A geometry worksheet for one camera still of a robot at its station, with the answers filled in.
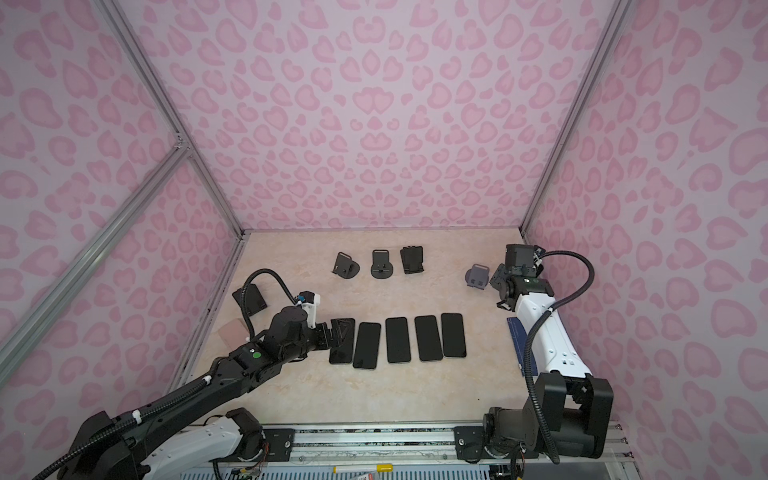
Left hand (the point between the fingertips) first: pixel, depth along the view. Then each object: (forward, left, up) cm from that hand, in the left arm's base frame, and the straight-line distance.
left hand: (342, 322), depth 80 cm
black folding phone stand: (+29, -21, -10) cm, 37 cm away
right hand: (+10, -48, +4) cm, 49 cm away
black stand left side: (+13, +30, -9) cm, 34 cm away
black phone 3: (+1, -24, -13) cm, 28 cm away
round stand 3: (+22, -43, -11) cm, 49 cm away
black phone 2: (-2, -15, -13) cm, 20 cm away
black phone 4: (+2, -32, -15) cm, 36 cm away
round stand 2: (+26, +3, -9) cm, 28 cm away
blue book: (0, -52, -13) cm, 54 cm away
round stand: (+26, -10, -10) cm, 29 cm away
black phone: (0, -6, -14) cm, 15 cm away
